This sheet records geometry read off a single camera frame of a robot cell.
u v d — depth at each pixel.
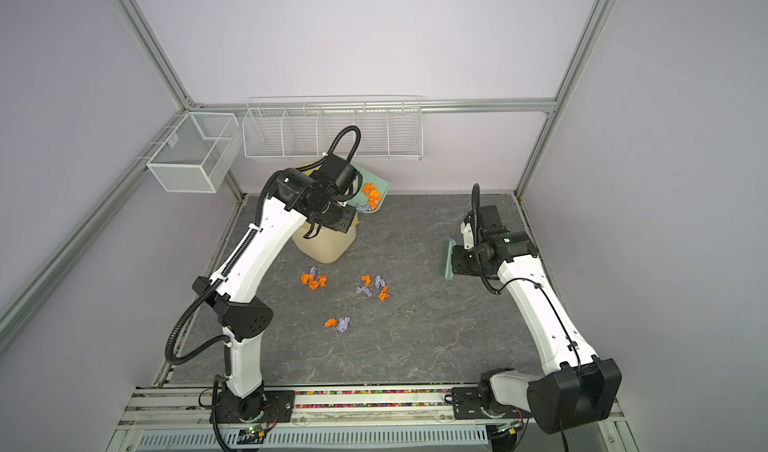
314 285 0.94
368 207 0.81
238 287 0.47
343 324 0.86
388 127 0.89
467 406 0.74
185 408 0.75
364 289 0.94
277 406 0.74
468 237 0.70
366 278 0.96
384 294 0.92
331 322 0.87
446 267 0.87
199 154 0.99
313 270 0.98
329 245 0.91
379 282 0.94
